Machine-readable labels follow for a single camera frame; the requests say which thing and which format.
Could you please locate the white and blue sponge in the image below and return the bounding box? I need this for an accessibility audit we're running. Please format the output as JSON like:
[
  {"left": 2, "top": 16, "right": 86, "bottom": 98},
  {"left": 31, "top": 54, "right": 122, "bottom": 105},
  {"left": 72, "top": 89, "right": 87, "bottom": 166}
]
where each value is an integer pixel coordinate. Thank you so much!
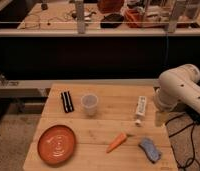
[{"left": 139, "top": 138, "right": 162, "bottom": 163}]

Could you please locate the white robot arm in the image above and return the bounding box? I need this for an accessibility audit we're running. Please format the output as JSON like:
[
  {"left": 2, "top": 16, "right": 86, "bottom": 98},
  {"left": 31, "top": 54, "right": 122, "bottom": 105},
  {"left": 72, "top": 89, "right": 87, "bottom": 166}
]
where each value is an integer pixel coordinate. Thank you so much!
[{"left": 154, "top": 64, "right": 200, "bottom": 114}]

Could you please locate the black bowl on bench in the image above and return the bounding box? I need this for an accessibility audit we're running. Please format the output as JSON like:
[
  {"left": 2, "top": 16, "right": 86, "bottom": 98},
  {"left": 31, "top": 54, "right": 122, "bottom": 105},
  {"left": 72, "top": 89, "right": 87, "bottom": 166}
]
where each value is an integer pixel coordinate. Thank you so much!
[{"left": 100, "top": 13, "right": 124, "bottom": 28}]

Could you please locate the orange ceramic bowl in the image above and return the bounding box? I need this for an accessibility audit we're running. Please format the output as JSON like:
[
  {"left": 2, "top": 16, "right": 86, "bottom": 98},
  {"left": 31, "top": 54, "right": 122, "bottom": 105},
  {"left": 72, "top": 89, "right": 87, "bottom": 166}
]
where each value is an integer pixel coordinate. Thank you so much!
[{"left": 37, "top": 125, "right": 76, "bottom": 165}]

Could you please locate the clear plastic cup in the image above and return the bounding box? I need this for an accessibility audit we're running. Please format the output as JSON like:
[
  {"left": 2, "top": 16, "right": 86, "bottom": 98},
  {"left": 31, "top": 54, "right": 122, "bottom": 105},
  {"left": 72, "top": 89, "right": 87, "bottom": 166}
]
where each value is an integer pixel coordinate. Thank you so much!
[{"left": 81, "top": 93, "right": 98, "bottom": 116}]

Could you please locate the black rectangular case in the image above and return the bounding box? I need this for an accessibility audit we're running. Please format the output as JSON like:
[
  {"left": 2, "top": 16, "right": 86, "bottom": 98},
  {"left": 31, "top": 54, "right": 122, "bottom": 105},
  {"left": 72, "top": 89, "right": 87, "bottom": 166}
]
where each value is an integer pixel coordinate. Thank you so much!
[{"left": 61, "top": 91, "right": 74, "bottom": 113}]

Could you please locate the white toothpaste tube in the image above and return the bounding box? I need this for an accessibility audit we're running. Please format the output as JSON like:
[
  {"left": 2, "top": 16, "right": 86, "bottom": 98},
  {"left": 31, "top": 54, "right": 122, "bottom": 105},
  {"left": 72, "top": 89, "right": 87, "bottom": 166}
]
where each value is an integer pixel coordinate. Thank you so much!
[{"left": 135, "top": 96, "right": 147, "bottom": 126}]

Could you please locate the orange toy carrot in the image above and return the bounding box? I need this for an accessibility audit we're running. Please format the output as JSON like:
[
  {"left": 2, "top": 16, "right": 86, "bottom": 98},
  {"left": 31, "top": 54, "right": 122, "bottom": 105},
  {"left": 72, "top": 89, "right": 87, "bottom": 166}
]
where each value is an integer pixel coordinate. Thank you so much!
[{"left": 106, "top": 133, "right": 127, "bottom": 153}]

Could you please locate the red container on bench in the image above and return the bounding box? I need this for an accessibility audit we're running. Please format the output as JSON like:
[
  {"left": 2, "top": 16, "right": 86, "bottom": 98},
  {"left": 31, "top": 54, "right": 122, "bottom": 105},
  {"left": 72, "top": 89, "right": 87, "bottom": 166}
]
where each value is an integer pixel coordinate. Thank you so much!
[{"left": 124, "top": 9, "right": 161, "bottom": 28}]

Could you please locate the orange box on bench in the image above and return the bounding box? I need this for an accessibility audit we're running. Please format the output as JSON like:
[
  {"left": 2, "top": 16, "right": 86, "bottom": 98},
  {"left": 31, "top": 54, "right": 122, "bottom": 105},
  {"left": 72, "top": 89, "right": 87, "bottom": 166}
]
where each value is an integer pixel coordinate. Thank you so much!
[{"left": 97, "top": 0, "right": 124, "bottom": 13}]

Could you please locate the grey metal post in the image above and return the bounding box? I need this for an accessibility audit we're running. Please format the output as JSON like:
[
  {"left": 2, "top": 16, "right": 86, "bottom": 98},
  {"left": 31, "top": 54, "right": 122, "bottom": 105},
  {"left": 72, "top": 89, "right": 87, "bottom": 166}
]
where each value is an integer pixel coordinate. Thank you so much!
[
  {"left": 75, "top": 0, "right": 86, "bottom": 34},
  {"left": 166, "top": 0, "right": 186, "bottom": 33}
]

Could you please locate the grey metal post right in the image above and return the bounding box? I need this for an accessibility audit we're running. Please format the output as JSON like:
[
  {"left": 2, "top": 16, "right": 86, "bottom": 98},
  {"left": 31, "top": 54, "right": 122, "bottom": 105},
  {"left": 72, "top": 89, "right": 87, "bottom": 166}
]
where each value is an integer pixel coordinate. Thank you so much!
[{"left": 166, "top": 0, "right": 186, "bottom": 33}]

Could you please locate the black floor cable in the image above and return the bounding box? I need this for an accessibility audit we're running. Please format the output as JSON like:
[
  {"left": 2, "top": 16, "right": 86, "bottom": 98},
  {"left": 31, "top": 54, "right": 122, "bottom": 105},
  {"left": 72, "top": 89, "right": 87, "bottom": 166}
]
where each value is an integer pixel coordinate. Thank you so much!
[{"left": 164, "top": 112, "right": 200, "bottom": 171}]

